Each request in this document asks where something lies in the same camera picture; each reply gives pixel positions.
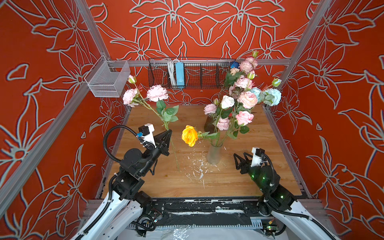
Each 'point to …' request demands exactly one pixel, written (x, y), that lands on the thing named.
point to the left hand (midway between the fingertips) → (171, 130)
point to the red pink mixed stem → (223, 122)
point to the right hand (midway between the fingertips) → (237, 154)
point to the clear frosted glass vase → (214, 154)
